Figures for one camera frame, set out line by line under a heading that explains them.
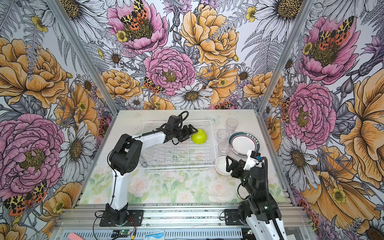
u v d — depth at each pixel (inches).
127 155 22.3
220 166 35.4
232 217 29.2
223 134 41.1
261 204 20.4
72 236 27.6
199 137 39.4
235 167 25.6
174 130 32.8
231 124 42.5
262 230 23.1
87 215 30.5
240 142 39.3
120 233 28.0
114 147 23.1
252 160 25.5
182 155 38.1
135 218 29.0
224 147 38.5
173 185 33.5
